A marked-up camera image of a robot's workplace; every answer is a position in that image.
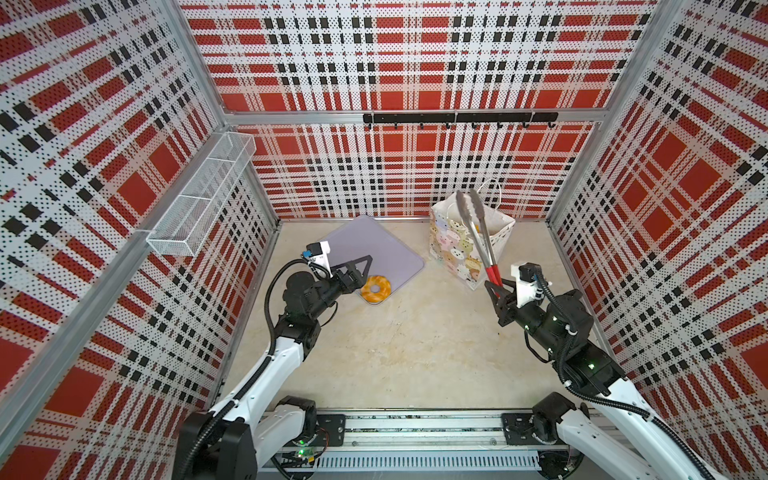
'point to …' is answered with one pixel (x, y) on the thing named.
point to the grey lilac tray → (367, 236)
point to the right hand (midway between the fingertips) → (490, 284)
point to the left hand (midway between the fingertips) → (363, 265)
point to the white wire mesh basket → (188, 221)
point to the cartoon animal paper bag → (452, 243)
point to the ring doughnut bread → (384, 285)
